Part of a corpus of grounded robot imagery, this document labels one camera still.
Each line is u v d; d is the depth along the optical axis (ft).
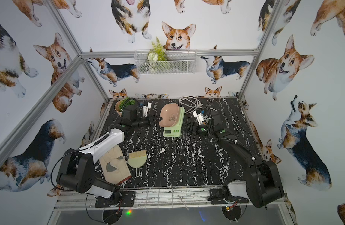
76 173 1.42
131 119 2.25
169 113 2.72
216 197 2.42
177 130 2.51
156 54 2.68
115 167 2.75
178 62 3.03
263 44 2.89
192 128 2.31
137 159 2.87
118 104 3.39
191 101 3.93
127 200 2.40
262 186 1.36
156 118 2.65
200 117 2.47
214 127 2.13
